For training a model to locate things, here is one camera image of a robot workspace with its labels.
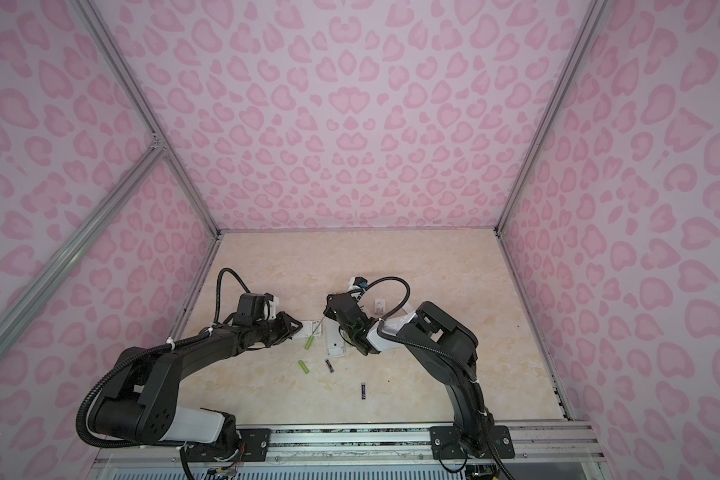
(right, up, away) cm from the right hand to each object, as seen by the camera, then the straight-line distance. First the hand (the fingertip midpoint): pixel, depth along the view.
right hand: (327, 295), depth 93 cm
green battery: (-5, -14, -3) cm, 15 cm away
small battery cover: (+16, -4, +5) cm, 18 cm away
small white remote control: (+3, -13, -4) cm, 14 cm away
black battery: (+11, -25, -11) cm, 29 cm away
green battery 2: (-7, -19, -6) cm, 21 cm away
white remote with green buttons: (-3, -10, 0) cm, 11 cm away
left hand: (-7, -8, -2) cm, 11 cm away
